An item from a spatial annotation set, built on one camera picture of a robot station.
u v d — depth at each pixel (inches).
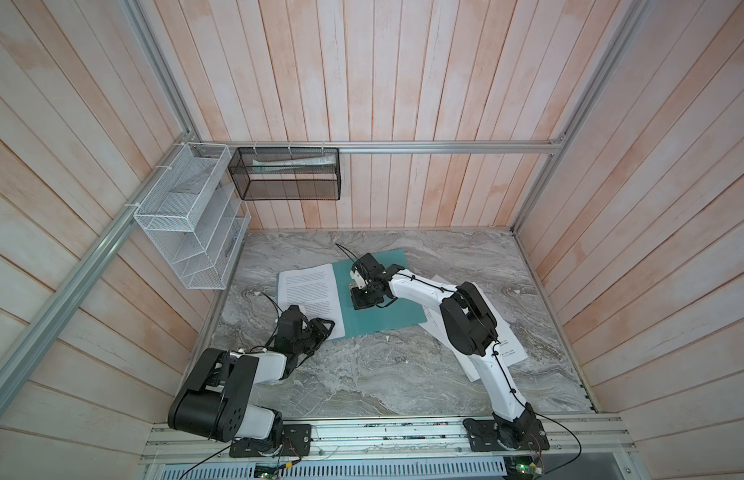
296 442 28.8
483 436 28.8
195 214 28.8
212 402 17.0
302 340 30.1
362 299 34.9
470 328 22.5
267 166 35.4
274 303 39.5
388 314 38.7
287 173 41.1
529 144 37.3
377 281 30.2
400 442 29.3
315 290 40.6
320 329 32.4
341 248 45.0
